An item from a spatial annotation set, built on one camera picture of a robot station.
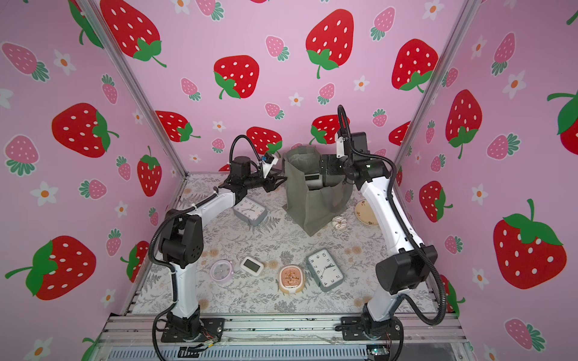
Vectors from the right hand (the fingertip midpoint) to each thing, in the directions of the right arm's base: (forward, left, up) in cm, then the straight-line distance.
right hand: (327, 162), depth 78 cm
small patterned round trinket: (-4, -8, -32) cm, 34 cm away
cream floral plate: (+4, -21, -35) cm, 41 cm away
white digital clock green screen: (+9, +4, -19) cm, 21 cm away
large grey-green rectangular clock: (-27, -2, -31) cm, 41 cm away
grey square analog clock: (-2, +33, -30) cm, 45 cm away
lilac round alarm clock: (-30, +38, -31) cm, 57 cm away
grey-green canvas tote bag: (-8, +5, -17) cm, 19 cm away
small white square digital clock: (-27, +27, -31) cm, 49 cm away
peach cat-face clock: (-31, +11, -31) cm, 45 cm away
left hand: (+5, +17, -12) cm, 21 cm away
